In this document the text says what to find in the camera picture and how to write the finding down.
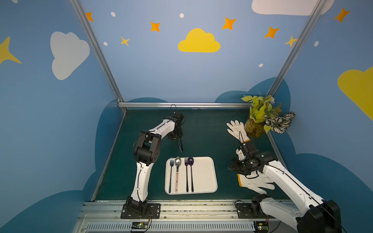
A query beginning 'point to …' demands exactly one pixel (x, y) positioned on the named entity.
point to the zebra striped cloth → (279, 124)
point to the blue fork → (172, 160)
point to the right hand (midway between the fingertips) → (232, 166)
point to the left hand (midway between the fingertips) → (177, 135)
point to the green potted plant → (255, 125)
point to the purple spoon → (191, 161)
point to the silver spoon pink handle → (178, 162)
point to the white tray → (204, 173)
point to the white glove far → (238, 130)
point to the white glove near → (257, 182)
